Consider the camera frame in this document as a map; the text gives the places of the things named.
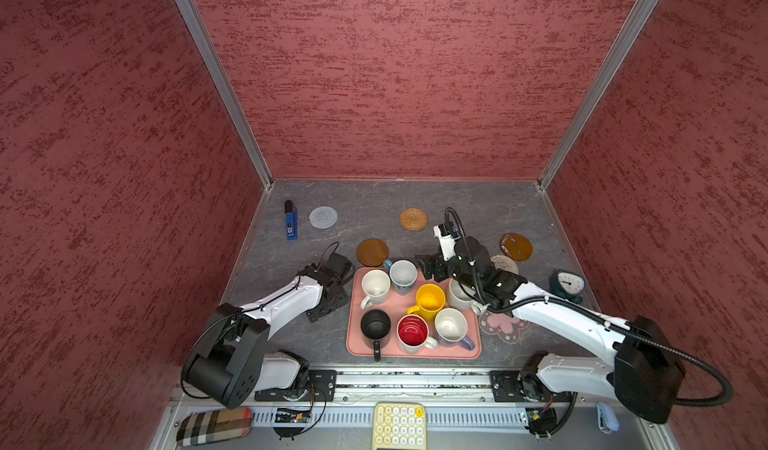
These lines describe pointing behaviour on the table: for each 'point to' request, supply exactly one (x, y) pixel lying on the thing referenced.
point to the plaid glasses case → (214, 425)
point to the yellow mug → (430, 301)
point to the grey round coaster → (322, 217)
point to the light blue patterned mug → (402, 274)
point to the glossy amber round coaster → (516, 246)
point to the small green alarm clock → (567, 286)
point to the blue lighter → (291, 218)
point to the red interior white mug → (412, 335)
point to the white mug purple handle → (451, 327)
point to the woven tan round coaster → (413, 219)
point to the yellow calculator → (399, 426)
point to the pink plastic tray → (357, 346)
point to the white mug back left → (376, 285)
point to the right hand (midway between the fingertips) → (425, 259)
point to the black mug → (375, 327)
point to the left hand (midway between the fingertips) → (331, 310)
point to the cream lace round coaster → (502, 262)
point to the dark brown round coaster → (372, 252)
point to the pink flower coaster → (504, 325)
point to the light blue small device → (606, 419)
